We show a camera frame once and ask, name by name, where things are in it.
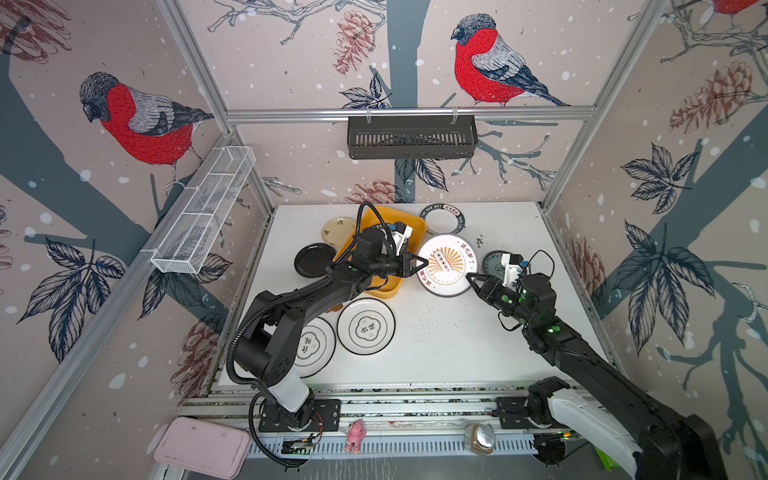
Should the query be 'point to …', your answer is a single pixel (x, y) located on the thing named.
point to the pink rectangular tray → (203, 447)
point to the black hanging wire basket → (413, 137)
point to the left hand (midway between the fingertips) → (427, 263)
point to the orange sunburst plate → (451, 258)
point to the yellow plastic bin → (377, 215)
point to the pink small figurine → (355, 434)
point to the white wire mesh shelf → (182, 251)
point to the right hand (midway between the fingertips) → (466, 280)
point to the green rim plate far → (443, 218)
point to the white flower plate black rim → (366, 326)
